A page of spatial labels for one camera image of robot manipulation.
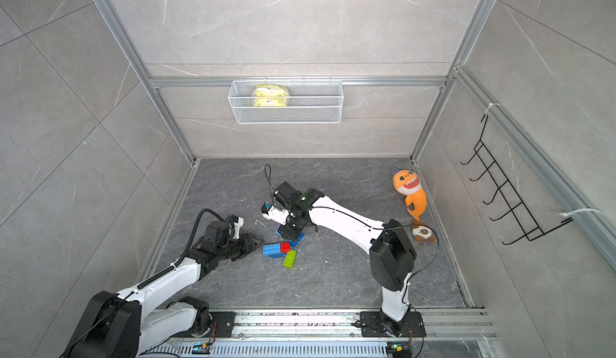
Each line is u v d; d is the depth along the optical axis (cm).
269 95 88
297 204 59
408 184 101
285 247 84
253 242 80
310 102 101
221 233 69
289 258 86
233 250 74
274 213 73
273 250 84
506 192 68
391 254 45
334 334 73
